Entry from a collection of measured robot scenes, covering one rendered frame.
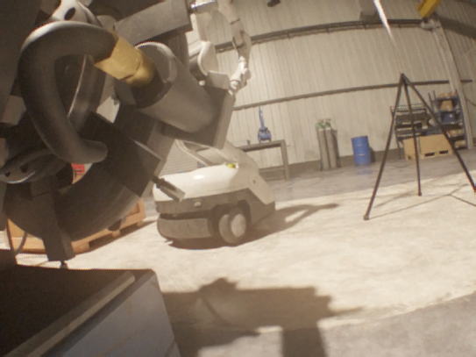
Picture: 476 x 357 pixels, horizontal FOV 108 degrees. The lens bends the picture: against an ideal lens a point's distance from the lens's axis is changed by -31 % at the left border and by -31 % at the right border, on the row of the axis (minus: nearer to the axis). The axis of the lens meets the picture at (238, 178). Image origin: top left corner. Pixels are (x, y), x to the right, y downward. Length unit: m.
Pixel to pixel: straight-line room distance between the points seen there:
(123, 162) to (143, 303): 0.30
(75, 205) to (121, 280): 0.40
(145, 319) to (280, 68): 9.24
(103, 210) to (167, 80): 0.34
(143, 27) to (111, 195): 0.33
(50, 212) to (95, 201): 0.12
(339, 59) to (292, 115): 2.77
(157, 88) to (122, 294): 0.19
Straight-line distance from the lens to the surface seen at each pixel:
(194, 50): 1.62
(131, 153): 0.45
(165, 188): 0.42
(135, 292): 0.20
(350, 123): 8.98
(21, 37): 0.34
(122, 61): 0.22
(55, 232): 0.60
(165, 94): 0.26
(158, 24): 0.51
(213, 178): 1.09
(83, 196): 0.56
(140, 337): 0.21
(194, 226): 1.13
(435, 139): 7.24
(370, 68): 9.73
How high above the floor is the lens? 0.32
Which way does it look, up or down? 1 degrees down
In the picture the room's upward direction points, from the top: 9 degrees counter-clockwise
